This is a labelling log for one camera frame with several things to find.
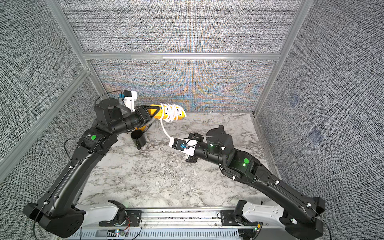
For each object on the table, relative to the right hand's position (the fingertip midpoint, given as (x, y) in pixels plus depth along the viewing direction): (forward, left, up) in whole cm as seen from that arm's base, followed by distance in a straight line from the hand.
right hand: (177, 134), depth 54 cm
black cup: (+21, +29, -34) cm, 49 cm away
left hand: (+12, +7, +2) cm, 14 cm away
